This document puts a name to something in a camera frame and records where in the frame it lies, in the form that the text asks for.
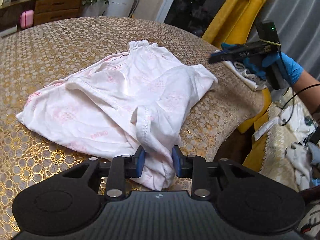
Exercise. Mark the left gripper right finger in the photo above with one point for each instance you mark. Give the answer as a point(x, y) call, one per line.
point(193, 167)

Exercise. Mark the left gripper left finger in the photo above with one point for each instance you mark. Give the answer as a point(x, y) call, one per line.
point(122, 168)

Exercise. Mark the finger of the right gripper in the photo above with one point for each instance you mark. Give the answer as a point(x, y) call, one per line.
point(228, 51)
point(222, 56)

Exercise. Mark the white pink printed garment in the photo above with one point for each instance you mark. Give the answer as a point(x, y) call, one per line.
point(140, 97)

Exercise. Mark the person's right forearm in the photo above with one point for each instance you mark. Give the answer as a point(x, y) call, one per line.
point(310, 91)

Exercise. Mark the folded white clothes stack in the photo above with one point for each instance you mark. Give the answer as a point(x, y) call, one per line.
point(250, 80)

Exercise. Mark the blue gloved right hand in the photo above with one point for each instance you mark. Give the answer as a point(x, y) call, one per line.
point(290, 70)

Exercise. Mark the yellow curtain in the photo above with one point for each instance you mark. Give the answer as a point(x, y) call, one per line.
point(233, 22)

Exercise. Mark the yellow cloth on sofa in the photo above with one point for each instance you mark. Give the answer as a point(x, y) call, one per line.
point(255, 158)

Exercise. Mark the cream patterned sofa cover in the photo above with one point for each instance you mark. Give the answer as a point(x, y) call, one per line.
point(292, 155)

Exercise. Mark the gold lace tablecloth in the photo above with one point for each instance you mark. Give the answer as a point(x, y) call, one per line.
point(34, 58)

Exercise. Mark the wooden TV cabinet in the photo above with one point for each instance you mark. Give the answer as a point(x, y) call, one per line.
point(45, 11)

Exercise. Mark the white book on shelf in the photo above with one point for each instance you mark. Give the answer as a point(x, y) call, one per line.
point(8, 31)

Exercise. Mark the pink lunch box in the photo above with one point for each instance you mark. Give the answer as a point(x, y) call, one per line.
point(26, 19)

